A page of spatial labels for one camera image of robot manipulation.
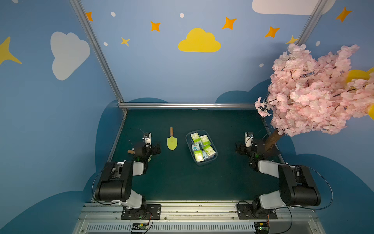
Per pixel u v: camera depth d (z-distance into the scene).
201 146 0.98
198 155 0.91
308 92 0.50
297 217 0.73
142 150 0.73
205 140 0.97
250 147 0.83
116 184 0.45
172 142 1.01
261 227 0.73
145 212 0.69
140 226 0.72
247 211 0.75
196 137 0.99
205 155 0.93
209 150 0.93
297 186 0.45
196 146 0.98
